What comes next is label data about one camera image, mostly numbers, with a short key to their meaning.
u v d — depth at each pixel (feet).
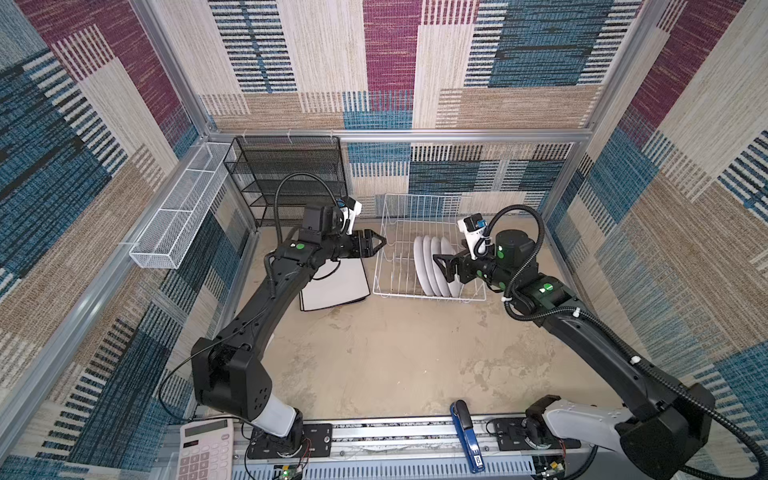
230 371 1.36
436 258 2.34
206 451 2.33
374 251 2.34
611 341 1.48
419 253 2.92
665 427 1.22
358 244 2.25
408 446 2.40
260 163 3.43
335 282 2.76
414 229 3.77
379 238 2.44
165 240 3.02
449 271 2.16
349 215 2.35
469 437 2.34
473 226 2.02
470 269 2.14
